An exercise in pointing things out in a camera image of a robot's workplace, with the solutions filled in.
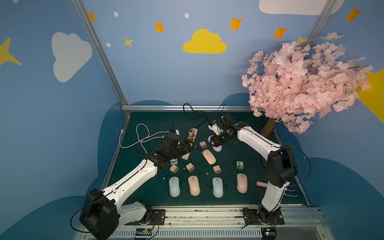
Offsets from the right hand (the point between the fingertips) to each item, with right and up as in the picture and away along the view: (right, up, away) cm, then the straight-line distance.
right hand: (216, 140), depth 92 cm
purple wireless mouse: (+1, -5, -4) cm, 6 cm away
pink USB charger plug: (0, -18, -3) cm, 18 cm away
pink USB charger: (-26, -17, -3) cm, 31 cm away
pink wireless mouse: (+14, -24, -8) cm, 29 cm away
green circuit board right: (+24, -45, -19) cm, 54 cm away
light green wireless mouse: (-25, -26, -9) cm, 37 cm away
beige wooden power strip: (-16, +1, +13) cm, 20 cm away
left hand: (-15, -1, -12) cm, 20 cm away
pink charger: (-8, -4, +9) cm, 13 cm away
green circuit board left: (-39, -44, -19) cm, 62 cm away
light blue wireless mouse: (-1, -25, -10) cm, 27 cm away
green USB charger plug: (+14, -15, -3) cm, 20 cm away
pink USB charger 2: (-16, -17, -1) cm, 23 cm away
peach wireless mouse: (-4, -11, +4) cm, 12 cm away
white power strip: (-26, -14, +1) cm, 30 cm away
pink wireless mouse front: (-14, -25, -9) cm, 30 cm away
